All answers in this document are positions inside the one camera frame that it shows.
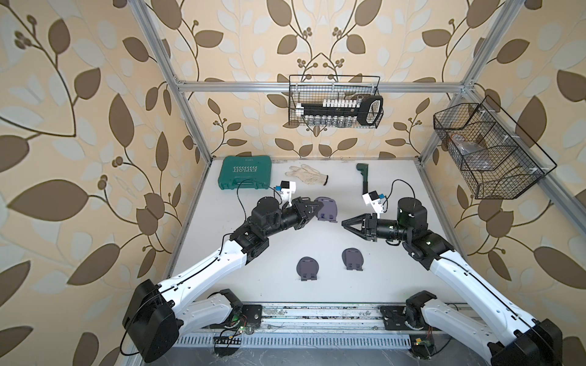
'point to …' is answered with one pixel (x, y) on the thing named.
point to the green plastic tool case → (241, 172)
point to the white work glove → (306, 173)
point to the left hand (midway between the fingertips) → (321, 202)
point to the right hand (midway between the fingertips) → (343, 226)
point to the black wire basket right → (497, 158)
